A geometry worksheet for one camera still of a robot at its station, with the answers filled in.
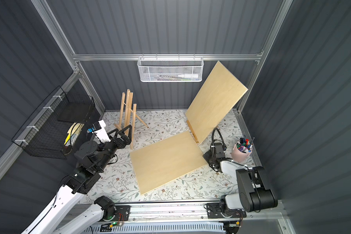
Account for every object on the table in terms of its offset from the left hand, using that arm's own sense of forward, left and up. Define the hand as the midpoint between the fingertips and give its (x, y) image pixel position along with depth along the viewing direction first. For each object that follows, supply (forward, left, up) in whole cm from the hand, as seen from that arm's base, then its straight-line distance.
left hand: (125, 129), depth 63 cm
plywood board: (+1, -14, -36) cm, 38 cm away
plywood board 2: (+24, -46, -5) cm, 52 cm away
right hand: (+5, -42, -35) cm, 55 cm away
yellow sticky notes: (0, +24, -3) cm, 24 cm away
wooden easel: (+23, +8, -15) cm, 28 cm away
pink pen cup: (+3, -60, -23) cm, 65 cm away
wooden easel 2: (+22, -33, -31) cm, 51 cm away
